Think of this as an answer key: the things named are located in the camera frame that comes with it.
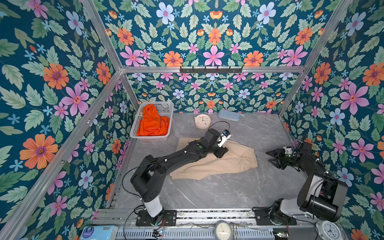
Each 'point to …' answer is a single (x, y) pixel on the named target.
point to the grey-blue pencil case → (230, 115)
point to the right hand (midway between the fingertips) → (268, 154)
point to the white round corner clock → (329, 230)
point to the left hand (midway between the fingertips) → (227, 143)
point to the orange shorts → (152, 124)
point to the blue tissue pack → (104, 232)
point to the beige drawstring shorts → (238, 157)
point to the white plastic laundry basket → (164, 108)
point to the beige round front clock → (223, 230)
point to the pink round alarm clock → (202, 121)
